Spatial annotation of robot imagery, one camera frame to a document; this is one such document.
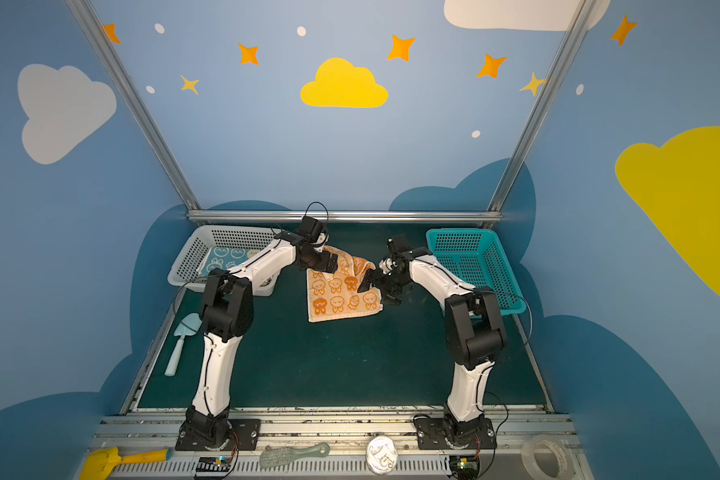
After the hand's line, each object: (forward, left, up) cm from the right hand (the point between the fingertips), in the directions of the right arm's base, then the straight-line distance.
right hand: (371, 292), depth 91 cm
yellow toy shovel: (-46, +62, -7) cm, 78 cm away
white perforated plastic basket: (+8, +63, -2) cm, 63 cm away
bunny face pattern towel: (+15, +53, -5) cm, 55 cm away
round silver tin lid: (-42, -4, -4) cm, 42 cm away
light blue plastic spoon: (-11, +58, -8) cm, 59 cm away
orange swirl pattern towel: (+4, +13, -9) cm, 16 cm away
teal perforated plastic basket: (+25, -40, -10) cm, 48 cm away
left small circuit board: (-46, +38, -12) cm, 60 cm away
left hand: (+13, +17, -3) cm, 22 cm away
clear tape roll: (-39, -45, -9) cm, 60 cm away
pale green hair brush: (-43, +22, -7) cm, 49 cm away
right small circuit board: (-42, -26, -12) cm, 51 cm away
